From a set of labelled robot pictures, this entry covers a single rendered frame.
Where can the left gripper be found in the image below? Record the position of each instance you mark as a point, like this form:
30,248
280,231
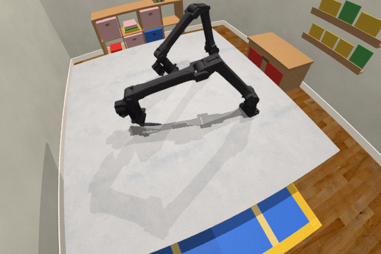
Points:
140,115

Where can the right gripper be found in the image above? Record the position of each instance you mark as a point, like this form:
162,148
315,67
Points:
172,67

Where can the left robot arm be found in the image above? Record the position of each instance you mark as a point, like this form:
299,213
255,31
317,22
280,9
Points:
204,67

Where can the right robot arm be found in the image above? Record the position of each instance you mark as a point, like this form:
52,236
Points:
191,12

